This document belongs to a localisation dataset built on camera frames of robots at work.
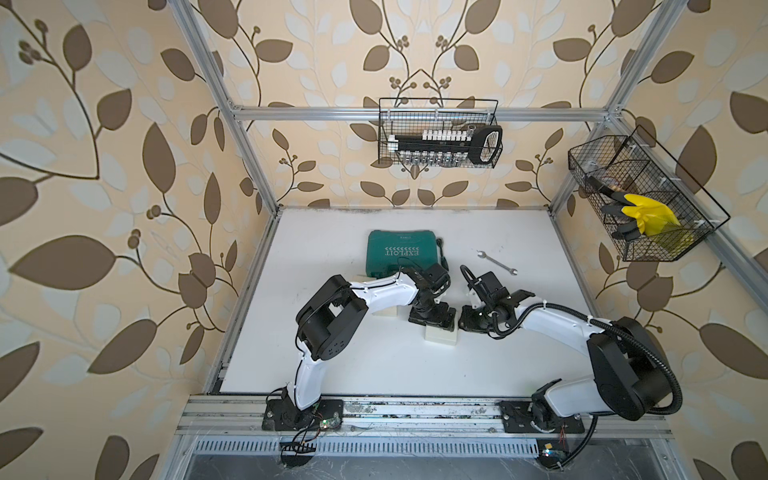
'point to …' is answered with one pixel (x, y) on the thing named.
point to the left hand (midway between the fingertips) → (441, 322)
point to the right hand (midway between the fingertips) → (461, 324)
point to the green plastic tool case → (387, 251)
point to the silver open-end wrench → (483, 255)
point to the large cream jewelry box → (440, 335)
